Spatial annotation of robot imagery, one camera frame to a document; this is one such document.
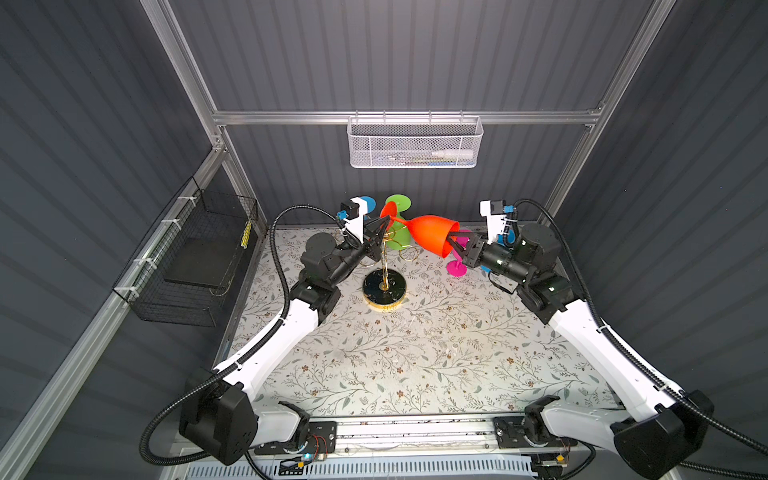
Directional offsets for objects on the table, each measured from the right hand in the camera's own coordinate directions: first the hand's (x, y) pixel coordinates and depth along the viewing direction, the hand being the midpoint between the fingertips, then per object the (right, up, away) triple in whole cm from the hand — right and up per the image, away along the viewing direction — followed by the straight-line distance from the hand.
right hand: (450, 238), depth 66 cm
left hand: (-14, +5, +1) cm, 15 cm away
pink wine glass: (+11, -8, +40) cm, 42 cm away
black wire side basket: (-64, -8, +4) cm, 65 cm away
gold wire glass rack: (-15, -15, +33) cm, 39 cm away
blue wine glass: (-19, +11, +18) cm, 28 cm away
